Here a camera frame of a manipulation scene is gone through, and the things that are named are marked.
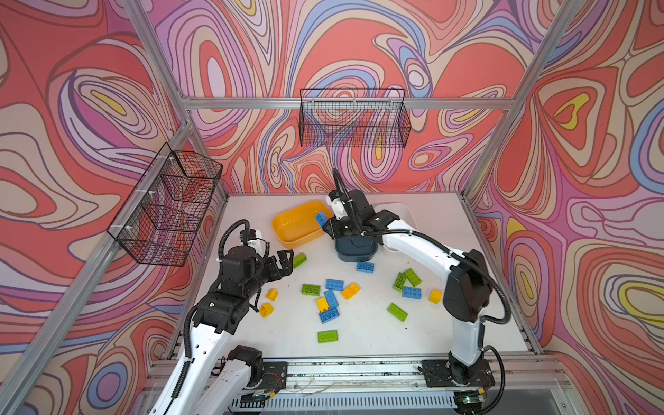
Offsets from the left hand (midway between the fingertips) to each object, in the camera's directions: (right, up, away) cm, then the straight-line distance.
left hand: (282, 253), depth 73 cm
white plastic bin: (+43, +14, +35) cm, 57 cm away
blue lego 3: (+15, -14, +18) cm, 27 cm away
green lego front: (+12, -27, +8) cm, 31 cm away
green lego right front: (+37, -22, +12) cm, 45 cm away
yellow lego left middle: (-7, -16, +14) cm, 22 cm away
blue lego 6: (+43, -16, +16) cm, 48 cm away
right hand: (+13, +6, +13) cm, 19 cm away
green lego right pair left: (+38, -12, +18) cm, 44 cm away
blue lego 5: (+13, -22, +11) cm, 28 cm away
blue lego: (+27, -8, +22) cm, 36 cm away
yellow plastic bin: (-1, +7, +36) cm, 37 cm away
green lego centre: (+7, -15, +16) cm, 23 cm away
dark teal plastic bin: (+23, -1, +23) cm, 33 cm away
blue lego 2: (+11, +10, +10) cm, 18 cm away
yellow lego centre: (+11, -19, +13) cm, 25 cm away
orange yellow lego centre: (+21, -16, +18) cm, 31 cm away
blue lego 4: (+14, -18, +16) cm, 28 cm away
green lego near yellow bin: (+2, -6, +24) cm, 25 cm away
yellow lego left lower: (-8, -20, +11) cm, 25 cm away
